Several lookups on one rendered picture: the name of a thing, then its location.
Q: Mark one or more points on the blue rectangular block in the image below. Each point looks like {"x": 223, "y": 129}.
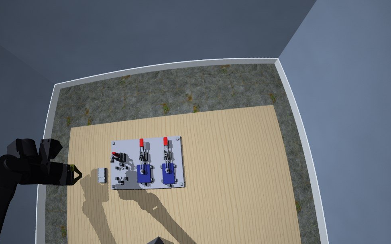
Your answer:
{"x": 146, "y": 177}
{"x": 168, "y": 177}

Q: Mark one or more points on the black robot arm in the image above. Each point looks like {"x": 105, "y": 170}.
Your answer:
{"x": 23, "y": 165}

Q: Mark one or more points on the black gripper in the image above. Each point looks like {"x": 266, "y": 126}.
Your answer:
{"x": 67, "y": 177}

